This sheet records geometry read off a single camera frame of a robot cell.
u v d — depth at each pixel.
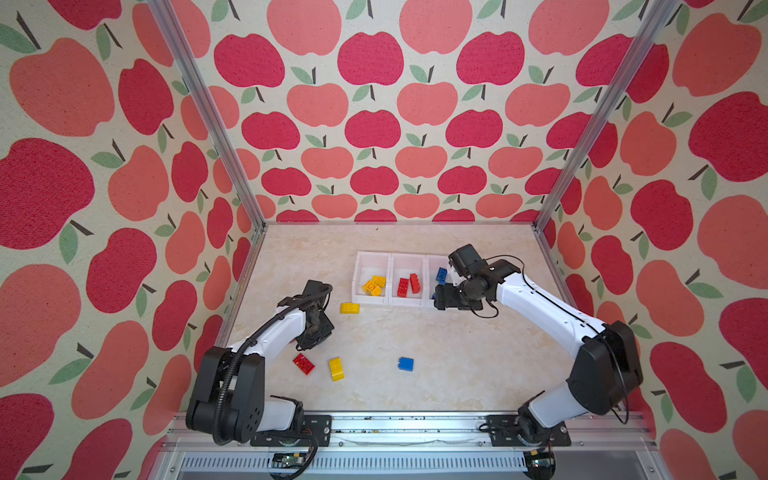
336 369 0.84
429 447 0.73
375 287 0.98
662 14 0.69
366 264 1.05
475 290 0.63
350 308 0.96
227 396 0.41
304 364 0.84
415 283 1.01
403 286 1.01
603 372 0.45
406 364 0.86
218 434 0.40
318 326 0.75
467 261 0.68
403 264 1.05
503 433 0.73
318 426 0.75
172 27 0.72
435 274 1.03
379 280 1.01
